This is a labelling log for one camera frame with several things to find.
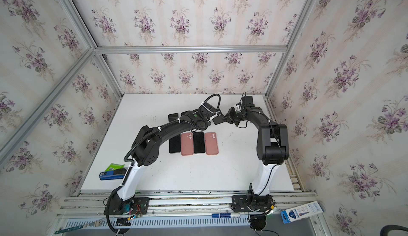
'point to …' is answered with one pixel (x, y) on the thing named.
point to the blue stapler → (118, 174)
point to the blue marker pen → (226, 215)
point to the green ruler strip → (68, 229)
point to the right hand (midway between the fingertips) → (228, 116)
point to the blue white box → (297, 212)
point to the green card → (113, 166)
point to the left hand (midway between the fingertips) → (203, 116)
